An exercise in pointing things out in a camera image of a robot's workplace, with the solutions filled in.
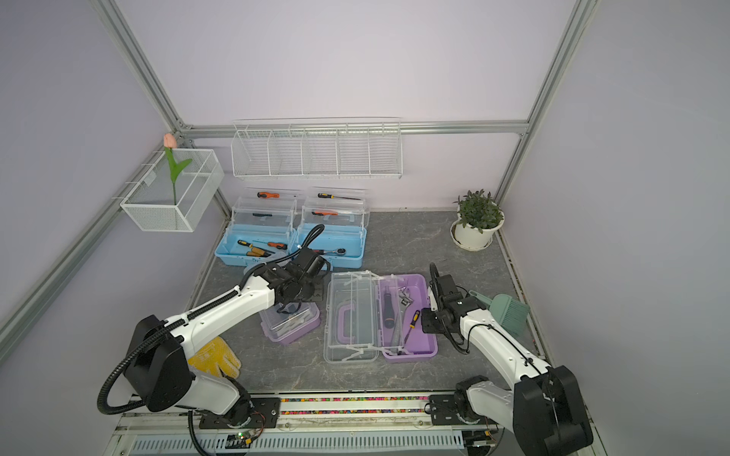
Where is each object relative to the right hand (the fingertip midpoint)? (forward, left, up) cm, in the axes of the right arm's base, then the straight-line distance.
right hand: (429, 320), depth 86 cm
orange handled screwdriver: (+31, +52, -3) cm, 61 cm away
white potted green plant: (+32, -20, +11) cm, 39 cm away
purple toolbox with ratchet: (-4, +42, +5) cm, 43 cm away
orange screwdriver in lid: (+49, +60, +7) cm, 78 cm away
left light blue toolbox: (+36, +59, +3) cm, 69 cm away
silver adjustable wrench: (+8, +6, -3) cm, 11 cm away
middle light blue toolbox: (+48, +29, -3) cm, 56 cm away
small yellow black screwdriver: (0, +5, -3) cm, 6 cm away
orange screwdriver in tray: (+44, +36, +2) cm, 57 cm away
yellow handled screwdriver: (+33, +67, -2) cm, 75 cm away
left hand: (+6, +34, +8) cm, 36 cm away
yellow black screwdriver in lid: (+49, +34, +7) cm, 60 cm away
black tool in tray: (+42, +61, +4) cm, 74 cm away
